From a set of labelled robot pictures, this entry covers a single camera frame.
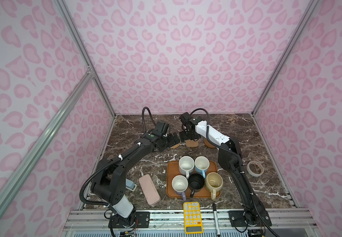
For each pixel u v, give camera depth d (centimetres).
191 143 103
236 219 73
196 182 84
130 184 80
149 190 81
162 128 69
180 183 84
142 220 74
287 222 73
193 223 71
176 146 80
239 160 59
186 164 90
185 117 83
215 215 74
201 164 90
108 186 44
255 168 91
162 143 73
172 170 91
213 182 84
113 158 48
